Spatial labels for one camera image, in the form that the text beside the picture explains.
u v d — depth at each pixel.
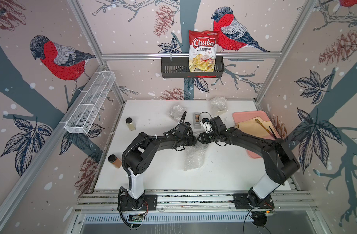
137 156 0.50
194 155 0.85
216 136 0.70
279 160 0.47
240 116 1.10
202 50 0.85
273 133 1.00
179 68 1.07
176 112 1.07
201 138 0.83
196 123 0.99
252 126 1.03
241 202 0.73
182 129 0.77
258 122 1.06
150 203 0.73
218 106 1.08
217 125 0.73
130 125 0.98
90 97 0.81
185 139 0.82
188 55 0.89
